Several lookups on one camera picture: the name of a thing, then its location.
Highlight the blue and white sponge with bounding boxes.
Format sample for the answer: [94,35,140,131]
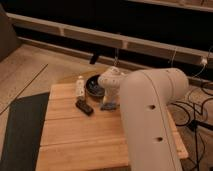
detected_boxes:
[100,103,117,111]

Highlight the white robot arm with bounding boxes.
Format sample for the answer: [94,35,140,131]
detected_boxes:
[98,67,189,171]

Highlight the dark round bowl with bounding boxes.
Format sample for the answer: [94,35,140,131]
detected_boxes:
[85,75,105,98]

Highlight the black rectangular block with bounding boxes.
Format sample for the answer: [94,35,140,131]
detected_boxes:
[75,100,94,116]

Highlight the small white bottle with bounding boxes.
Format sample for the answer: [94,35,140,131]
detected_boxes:
[76,76,85,100]

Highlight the dark floor mat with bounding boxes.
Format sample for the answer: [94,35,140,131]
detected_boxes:
[0,92,49,171]

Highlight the white plug adapter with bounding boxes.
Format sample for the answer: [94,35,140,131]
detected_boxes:
[201,58,208,66]

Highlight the black bracket under shelf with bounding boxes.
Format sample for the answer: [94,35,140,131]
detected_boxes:
[89,53,100,65]

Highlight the wooden shelf rail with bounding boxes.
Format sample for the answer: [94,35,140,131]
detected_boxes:
[7,13,213,68]

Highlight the black cables on floor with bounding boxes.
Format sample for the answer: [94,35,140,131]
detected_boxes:
[169,79,213,171]

